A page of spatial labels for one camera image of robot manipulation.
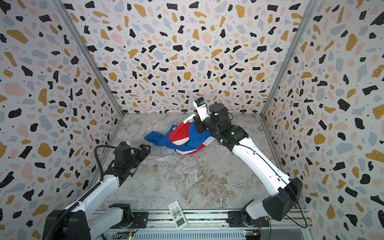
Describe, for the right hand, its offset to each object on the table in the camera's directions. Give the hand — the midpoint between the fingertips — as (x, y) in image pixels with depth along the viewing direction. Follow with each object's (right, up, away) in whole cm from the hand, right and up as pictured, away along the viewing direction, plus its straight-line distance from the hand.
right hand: (191, 113), depth 68 cm
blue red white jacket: (-5, -12, +15) cm, 20 cm away
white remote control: (-7, -50, +6) cm, 51 cm away
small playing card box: (-53, -23, +28) cm, 64 cm away
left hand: (-27, -18, +16) cm, 36 cm away
